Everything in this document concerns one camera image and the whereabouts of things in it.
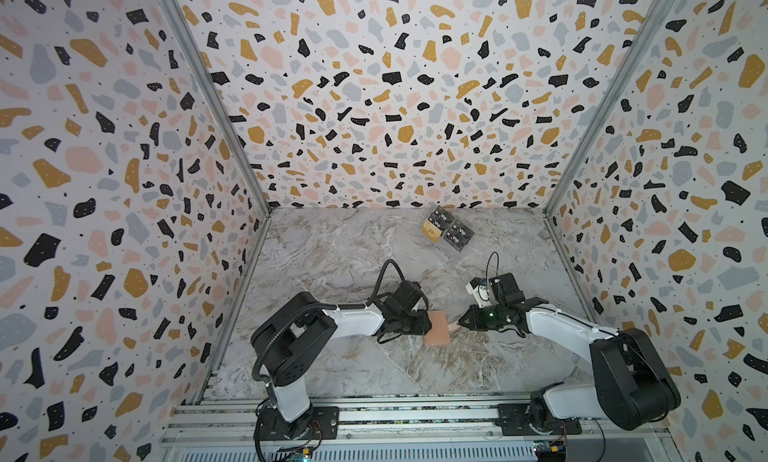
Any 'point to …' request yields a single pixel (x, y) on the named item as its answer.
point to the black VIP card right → (456, 238)
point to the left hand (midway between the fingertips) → (435, 322)
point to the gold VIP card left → (430, 230)
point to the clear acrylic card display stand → (442, 224)
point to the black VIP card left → (444, 214)
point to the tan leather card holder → (438, 334)
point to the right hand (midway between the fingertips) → (460, 316)
